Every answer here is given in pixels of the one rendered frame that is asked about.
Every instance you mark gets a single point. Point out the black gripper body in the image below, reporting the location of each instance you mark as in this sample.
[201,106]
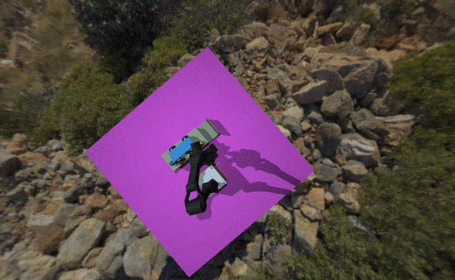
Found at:
[211,149]

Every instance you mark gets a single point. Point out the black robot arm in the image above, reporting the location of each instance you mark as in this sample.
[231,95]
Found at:
[196,159]

